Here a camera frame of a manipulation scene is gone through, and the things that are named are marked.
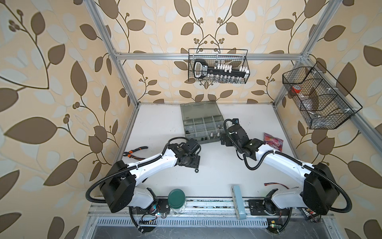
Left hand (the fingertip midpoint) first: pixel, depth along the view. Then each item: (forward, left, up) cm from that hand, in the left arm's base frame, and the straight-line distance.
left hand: (193, 161), depth 82 cm
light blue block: (-19, -23, -5) cm, 30 cm away
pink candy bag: (+14, -51, -3) cm, 53 cm away
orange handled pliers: (+8, +42, -8) cm, 43 cm away
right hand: (+13, -21, +6) cm, 26 cm away
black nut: (-3, -2, -8) cm, 8 cm away
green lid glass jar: (-20, +7, +2) cm, 21 cm away
